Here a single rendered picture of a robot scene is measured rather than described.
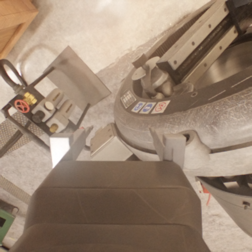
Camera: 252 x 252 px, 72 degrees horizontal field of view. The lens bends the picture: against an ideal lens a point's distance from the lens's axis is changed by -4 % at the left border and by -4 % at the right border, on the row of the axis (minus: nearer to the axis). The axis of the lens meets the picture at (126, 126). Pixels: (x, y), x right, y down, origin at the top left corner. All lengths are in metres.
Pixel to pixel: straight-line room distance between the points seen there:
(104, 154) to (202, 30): 0.43
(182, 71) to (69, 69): 0.94
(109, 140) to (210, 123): 0.29
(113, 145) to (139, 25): 0.82
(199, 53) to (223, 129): 0.34
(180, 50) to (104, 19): 0.74
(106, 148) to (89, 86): 0.89
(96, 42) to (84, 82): 0.29
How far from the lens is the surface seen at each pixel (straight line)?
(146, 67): 0.55
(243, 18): 0.69
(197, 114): 0.29
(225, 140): 0.28
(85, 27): 1.22
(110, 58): 1.23
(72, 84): 1.38
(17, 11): 1.13
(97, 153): 0.51
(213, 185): 0.66
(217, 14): 0.62
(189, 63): 0.55
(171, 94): 0.47
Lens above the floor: 1.15
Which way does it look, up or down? 51 degrees down
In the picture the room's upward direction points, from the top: 169 degrees counter-clockwise
